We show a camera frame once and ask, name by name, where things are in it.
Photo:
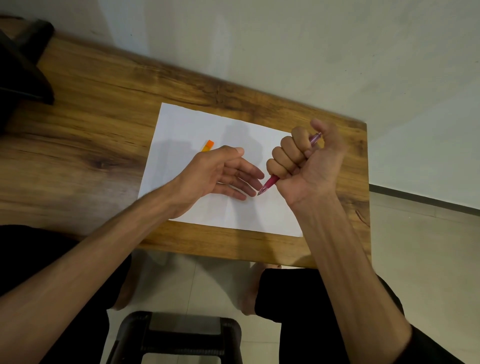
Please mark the person's right hand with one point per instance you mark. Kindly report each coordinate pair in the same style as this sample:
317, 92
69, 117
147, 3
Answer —
315, 168

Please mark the person's left hand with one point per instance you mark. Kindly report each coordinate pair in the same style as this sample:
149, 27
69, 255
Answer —
210, 172

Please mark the orange pen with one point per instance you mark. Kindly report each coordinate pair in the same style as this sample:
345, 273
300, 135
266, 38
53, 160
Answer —
207, 145

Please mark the pink mechanical pencil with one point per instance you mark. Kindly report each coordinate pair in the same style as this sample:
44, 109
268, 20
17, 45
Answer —
269, 183

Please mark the white paper sheet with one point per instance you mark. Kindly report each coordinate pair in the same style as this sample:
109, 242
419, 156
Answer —
180, 127

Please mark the person's right forearm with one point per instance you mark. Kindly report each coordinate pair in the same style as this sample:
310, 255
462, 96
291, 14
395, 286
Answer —
348, 277

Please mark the person's left forearm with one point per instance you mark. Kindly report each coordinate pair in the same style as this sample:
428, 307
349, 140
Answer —
75, 270

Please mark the person's right trouser leg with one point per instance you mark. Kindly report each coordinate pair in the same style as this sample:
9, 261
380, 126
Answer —
288, 296

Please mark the person's trouser leg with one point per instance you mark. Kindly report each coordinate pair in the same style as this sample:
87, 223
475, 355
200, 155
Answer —
288, 296
22, 255

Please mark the person's right foot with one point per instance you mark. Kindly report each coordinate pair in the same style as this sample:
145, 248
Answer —
247, 300

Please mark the person's foot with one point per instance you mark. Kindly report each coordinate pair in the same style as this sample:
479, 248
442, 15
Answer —
247, 300
123, 292

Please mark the person's left foot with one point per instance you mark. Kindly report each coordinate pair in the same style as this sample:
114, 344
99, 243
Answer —
123, 292

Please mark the person's left trouser leg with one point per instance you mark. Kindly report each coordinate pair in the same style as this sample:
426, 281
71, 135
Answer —
22, 255

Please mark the dark skirting board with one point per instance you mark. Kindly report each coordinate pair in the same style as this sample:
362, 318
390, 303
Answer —
423, 198

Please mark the black stool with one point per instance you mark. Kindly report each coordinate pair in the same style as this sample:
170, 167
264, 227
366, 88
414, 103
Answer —
127, 337

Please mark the black flat screen television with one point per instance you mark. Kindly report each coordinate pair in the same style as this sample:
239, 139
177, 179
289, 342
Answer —
22, 75

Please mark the black right shirt sleeve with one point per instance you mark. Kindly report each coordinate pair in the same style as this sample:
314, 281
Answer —
427, 348

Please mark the black television stand leg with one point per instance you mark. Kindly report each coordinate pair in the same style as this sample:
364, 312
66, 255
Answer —
33, 37

